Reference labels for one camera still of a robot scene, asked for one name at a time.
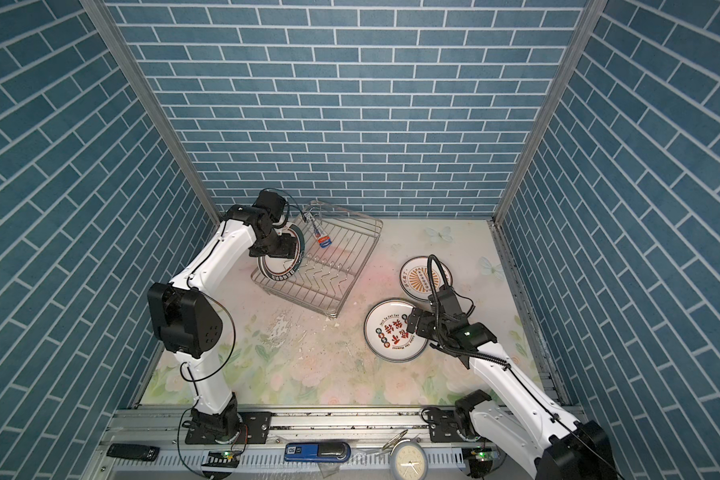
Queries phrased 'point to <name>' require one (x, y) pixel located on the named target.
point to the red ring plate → (277, 269)
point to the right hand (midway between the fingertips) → (418, 318)
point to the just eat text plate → (386, 335)
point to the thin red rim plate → (414, 277)
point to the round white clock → (407, 461)
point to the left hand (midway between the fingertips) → (282, 251)
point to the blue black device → (317, 452)
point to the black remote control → (133, 451)
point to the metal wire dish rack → (338, 243)
